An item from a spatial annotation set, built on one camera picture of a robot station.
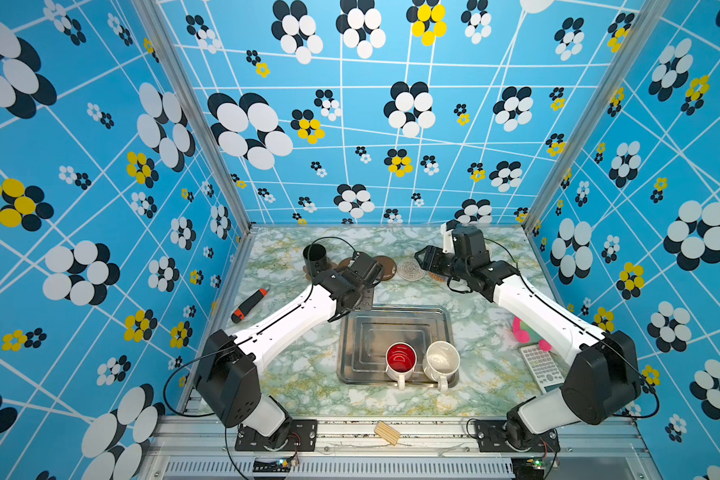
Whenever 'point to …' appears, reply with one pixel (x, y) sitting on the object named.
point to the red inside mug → (400, 362)
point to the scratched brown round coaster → (389, 267)
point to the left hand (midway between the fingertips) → (363, 295)
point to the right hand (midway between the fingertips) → (423, 256)
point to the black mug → (315, 259)
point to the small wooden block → (387, 432)
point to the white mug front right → (442, 359)
